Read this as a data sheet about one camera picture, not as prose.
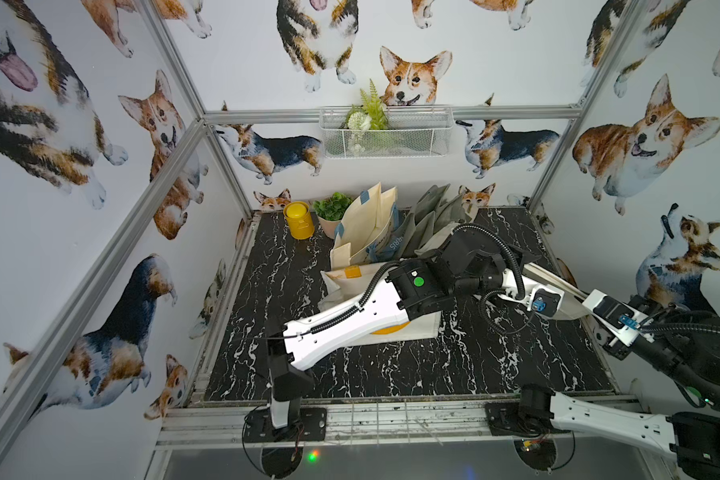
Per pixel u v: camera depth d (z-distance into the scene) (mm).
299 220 1066
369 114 823
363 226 969
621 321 388
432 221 898
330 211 1033
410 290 433
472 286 471
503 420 736
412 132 923
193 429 745
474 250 408
